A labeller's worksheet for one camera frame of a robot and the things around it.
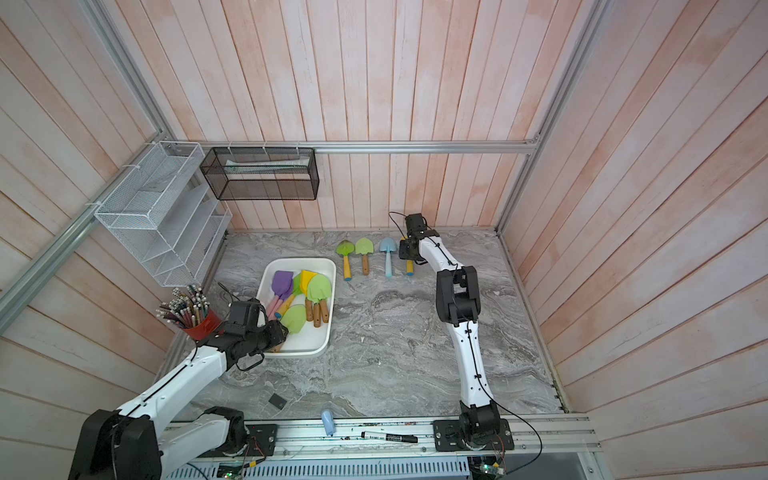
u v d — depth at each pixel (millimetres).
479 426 646
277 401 798
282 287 1010
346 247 1137
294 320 934
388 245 1144
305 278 1021
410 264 1069
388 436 732
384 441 730
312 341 918
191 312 780
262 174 1044
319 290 1013
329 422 747
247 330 670
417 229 915
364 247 1149
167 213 732
